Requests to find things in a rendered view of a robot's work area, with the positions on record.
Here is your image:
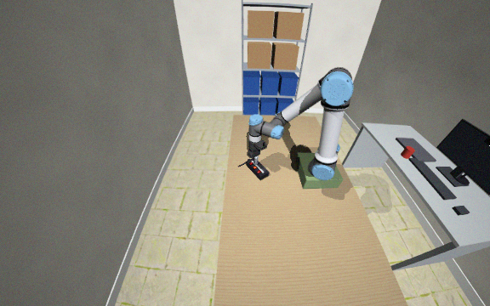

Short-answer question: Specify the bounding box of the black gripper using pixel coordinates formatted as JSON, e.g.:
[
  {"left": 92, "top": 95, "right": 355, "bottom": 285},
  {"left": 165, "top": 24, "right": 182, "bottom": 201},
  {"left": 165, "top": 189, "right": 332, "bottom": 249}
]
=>
[{"left": 248, "top": 133, "right": 267, "bottom": 165}]

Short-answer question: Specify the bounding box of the black power strip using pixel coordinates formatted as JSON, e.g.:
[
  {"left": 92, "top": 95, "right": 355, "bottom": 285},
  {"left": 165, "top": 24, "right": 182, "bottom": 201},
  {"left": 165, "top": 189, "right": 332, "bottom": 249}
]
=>
[{"left": 239, "top": 158, "right": 269, "bottom": 180}]

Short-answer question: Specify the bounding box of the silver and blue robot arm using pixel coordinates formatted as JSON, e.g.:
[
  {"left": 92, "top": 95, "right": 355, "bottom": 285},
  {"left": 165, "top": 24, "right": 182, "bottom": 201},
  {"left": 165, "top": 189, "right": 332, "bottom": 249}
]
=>
[{"left": 249, "top": 67, "right": 353, "bottom": 180}]

